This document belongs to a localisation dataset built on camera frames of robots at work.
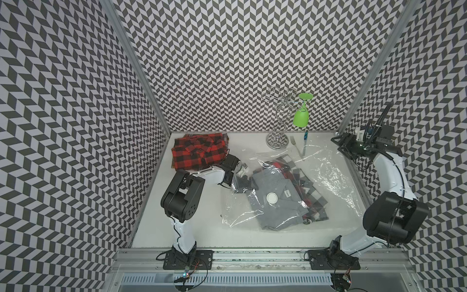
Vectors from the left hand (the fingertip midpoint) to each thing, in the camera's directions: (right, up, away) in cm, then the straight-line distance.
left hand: (250, 191), depth 90 cm
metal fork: (+28, +25, +24) cm, 44 cm away
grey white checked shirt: (+31, -4, -3) cm, 31 cm away
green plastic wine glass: (+27, +38, +6) cm, 47 cm away
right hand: (+38, +23, -8) cm, 45 cm away
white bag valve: (+10, -2, -5) cm, 11 cm away
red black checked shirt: (-30, +19, +10) cm, 37 cm away
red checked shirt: (+21, +4, -1) cm, 21 cm away
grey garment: (+12, -4, -6) cm, 14 cm away
